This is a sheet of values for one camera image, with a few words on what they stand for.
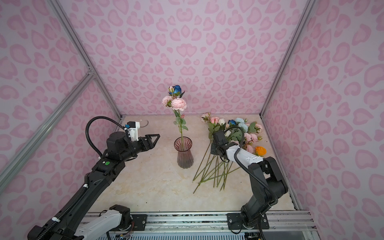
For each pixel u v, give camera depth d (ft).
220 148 2.26
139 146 2.12
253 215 1.96
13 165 1.70
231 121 3.60
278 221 2.45
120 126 2.08
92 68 2.97
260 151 3.10
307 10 2.32
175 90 2.58
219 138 2.40
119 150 1.81
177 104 2.31
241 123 3.44
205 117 3.73
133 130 2.18
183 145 2.74
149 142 2.14
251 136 3.22
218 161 3.04
